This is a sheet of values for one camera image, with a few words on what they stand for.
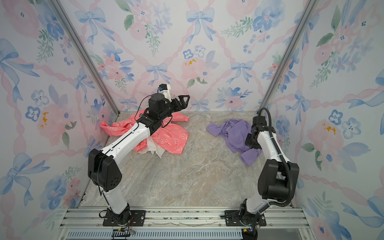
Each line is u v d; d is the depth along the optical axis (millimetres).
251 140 722
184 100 714
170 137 1010
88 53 876
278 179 456
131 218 728
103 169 495
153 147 919
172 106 704
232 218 732
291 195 400
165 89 703
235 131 1028
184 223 732
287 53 852
